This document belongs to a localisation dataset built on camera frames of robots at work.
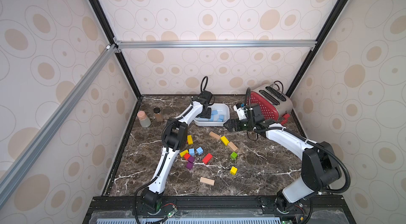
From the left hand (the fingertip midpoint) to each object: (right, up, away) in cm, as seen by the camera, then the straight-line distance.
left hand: (210, 113), depth 107 cm
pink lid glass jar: (-41, -4, -9) cm, 42 cm away
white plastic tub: (+7, 0, +3) cm, 8 cm away
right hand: (+15, -5, -17) cm, 23 cm away
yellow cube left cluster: (-16, -22, -17) cm, 32 cm away
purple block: (-12, -27, -21) cm, 36 cm away
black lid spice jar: (-33, -1, -6) cm, 34 cm away
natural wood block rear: (+3, -13, -9) cm, 17 cm away
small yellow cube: (+12, -30, -24) cm, 40 cm away
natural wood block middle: (+13, -19, -15) cm, 28 cm away
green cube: (+13, -23, -18) cm, 32 cm away
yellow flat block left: (-13, -16, -11) cm, 23 cm away
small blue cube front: (+8, -3, -1) cm, 8 cm away
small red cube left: (-13, -24, -19) cm, 33 cm away
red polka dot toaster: (+37, +7, -13) cm, 40 cm away
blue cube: (+1, -3, -2) cm, 4 cm away
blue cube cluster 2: (-11, -21, -18) cm, 30 cm away
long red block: (-3, -25, -19) cm, 32 cm away
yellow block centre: (+9, -16, -11) cm, 22 cm away
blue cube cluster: (-6, -21, -17) cm, 28 cm away
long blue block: (+3, +1, +2) cm, 4 cm away
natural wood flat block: (-2, -34, -26) cm, 43 cm away
